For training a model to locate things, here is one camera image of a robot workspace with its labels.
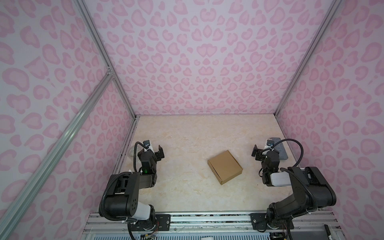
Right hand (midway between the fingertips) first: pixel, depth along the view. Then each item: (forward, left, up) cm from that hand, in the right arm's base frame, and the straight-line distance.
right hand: (264, 145), depth 91 cm
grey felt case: (+2, -13, -6) cm, 14 cm away
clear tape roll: (-2, +84, -6) cm, 84 cm away
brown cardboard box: (-12, +24, -6) cm, 27 cm away
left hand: (-2, +68, +2) cm, 68 cm away
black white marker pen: (-44, -21, -8) cm, 49 cm away
